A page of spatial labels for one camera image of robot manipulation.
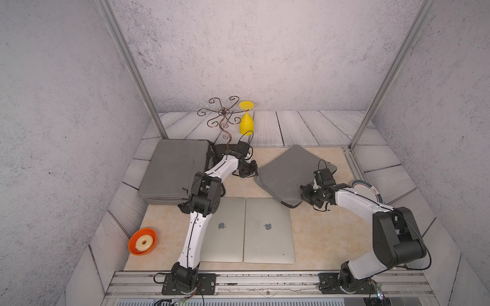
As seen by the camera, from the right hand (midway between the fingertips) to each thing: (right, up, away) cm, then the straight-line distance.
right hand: (301, 195), depth 91 cm
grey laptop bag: (-8, +7, +10) cm, 15 cm away
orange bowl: (-73, -17, -11) cm, 76 cm away
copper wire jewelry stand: (-43, +46, +12) cm, 64 cm away
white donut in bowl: (-69, -18, -10) cm, 72 cm away
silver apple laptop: (-36, -18, -5) cm, 41 cm away
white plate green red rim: (+38, +1, +11) cm, 40 cm away
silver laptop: (-16, -16, -5) cm, 23 cm away
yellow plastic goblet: (-26, +36, +9) cm, 45 cm away
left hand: (-18, +10, +12) cm, 23 cm away
